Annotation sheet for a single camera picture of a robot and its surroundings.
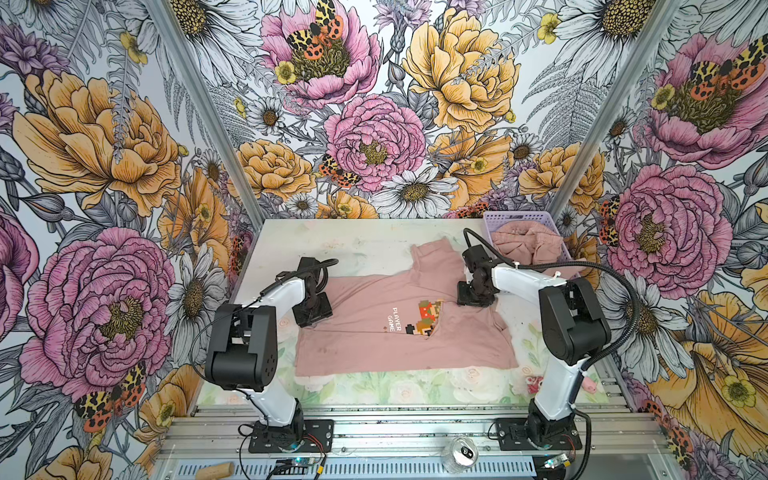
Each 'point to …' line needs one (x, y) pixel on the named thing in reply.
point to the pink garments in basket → (528, 242)
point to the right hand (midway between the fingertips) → (466, 308)
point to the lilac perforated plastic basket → (493, 218)
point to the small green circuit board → (294, 466)
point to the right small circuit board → (556, 461)
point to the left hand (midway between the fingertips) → (320, 325)
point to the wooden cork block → (215, 471)
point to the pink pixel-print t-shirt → (408, 320)
